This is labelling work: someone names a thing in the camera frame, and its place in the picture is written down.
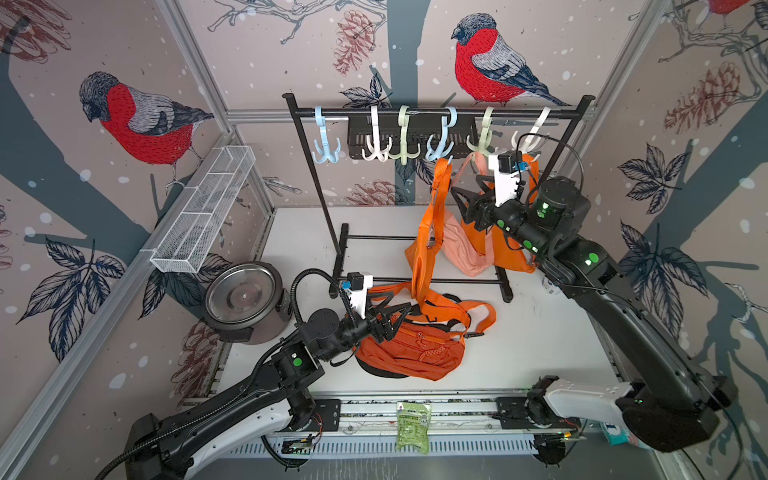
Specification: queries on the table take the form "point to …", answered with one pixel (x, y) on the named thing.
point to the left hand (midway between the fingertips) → (406, 298)
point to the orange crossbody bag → (421, 253)
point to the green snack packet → (413, 426)
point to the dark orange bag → (417, 350)
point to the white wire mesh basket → (200, 209)
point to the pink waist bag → (460, 246)
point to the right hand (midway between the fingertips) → (466, 178)
